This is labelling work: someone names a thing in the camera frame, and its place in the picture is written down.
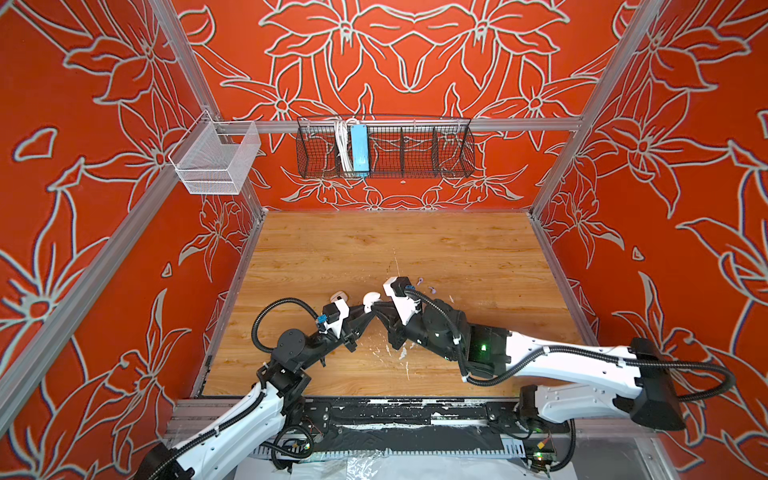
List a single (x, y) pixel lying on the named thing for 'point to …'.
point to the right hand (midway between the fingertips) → (367, 308)
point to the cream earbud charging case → (340, 294)
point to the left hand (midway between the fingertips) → (371, 307)
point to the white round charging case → (368, 299)
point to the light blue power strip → (360, 150)
